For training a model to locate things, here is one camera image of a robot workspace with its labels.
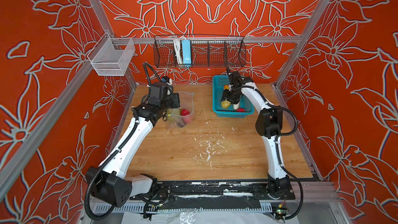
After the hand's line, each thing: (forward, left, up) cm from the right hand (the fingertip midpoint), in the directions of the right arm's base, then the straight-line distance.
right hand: (223, 98), depth 99 cm
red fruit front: (-6, -11, -4) cm, 14 cm away
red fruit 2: (-15, +23, 0) cm, 28 cm away
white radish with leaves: (-1, -10, -7) cm, 12 cm away
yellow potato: (-5, -1, +1) cm, 5 cm away
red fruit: (-9, +25, -2) cm, 27 cm away
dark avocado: (-18, +27, -3) cm, 32 cm away
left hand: (-13, +27, +20) cm, 36 cm away
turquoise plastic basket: (+19, 0, -4) cm, 20 cm away
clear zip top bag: (-13, +26, 0) cm, 30 cm away
